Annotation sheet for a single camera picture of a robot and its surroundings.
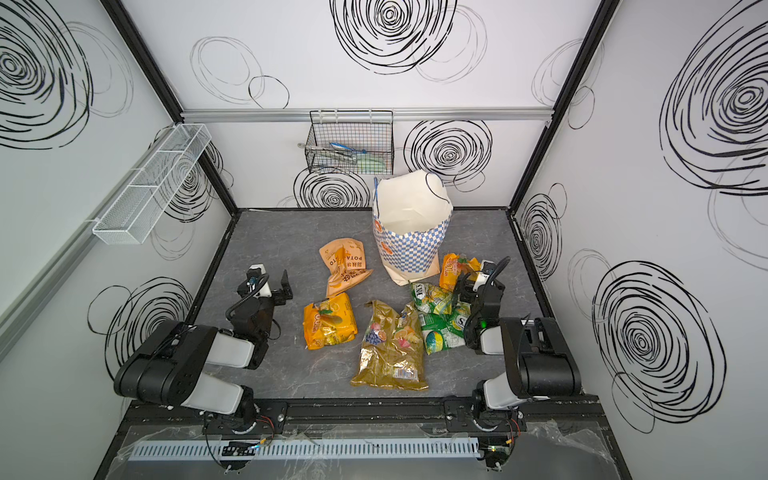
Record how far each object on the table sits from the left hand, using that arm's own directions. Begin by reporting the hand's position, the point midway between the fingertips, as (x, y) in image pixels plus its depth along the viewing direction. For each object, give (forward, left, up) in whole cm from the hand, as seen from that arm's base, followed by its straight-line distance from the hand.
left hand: (271, 272), depth 88 cm
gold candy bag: (-20, -37, -7) cm, 42 cm away
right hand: (+4, -61, -3) cm, 62 cm away
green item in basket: (+26, -29, +21) cm, 44 cm away
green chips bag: (-12, -52, -8) cm, 54 cm away
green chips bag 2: (-4, -48, -6) cm, 49 cm away
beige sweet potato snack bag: (+11, -20, -9) cm, 24 cm away
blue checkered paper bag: (+32, -42, -7) cm, 54 cm away
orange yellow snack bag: (-13, -19, -5) cm, 23 cm away
